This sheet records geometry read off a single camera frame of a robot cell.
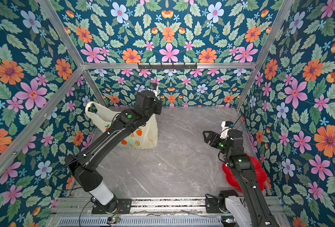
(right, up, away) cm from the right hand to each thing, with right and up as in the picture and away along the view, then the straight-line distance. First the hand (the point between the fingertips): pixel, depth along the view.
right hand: (212, 132), depth 74 cm
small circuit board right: (+8, -45, -4) cm, 46 cm away
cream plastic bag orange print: (-38, -4, +9) cm, 40 cm away
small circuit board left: (-52, -45, -3) cm, 69 cm away
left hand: (-28, +18, -1) cm, 34 cm away
